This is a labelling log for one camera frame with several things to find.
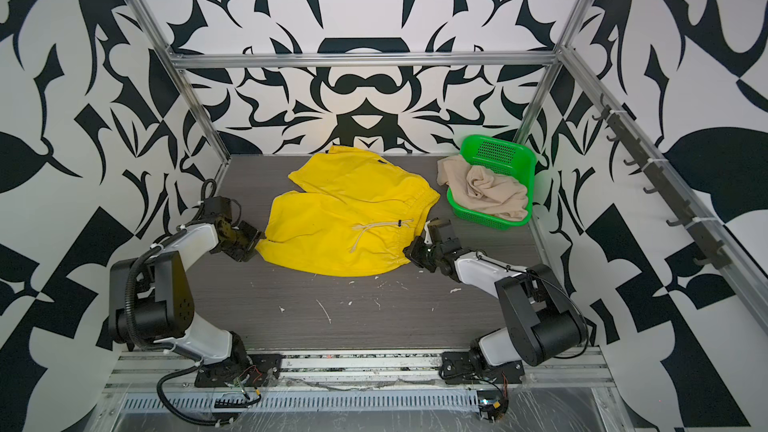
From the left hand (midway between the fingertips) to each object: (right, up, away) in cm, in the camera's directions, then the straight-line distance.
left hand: (262, 235), depth 93 cm
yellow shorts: (+28, +5, +9) cm, 30 cm away
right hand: (+43, -4, -3) cm, 43 cm away
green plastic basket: (+86, +27, +29) cm, 94 cm away
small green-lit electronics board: (+63, -36, -22) cm, 75 cm away
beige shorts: (+68, +14, +5) cm, 70 cm away
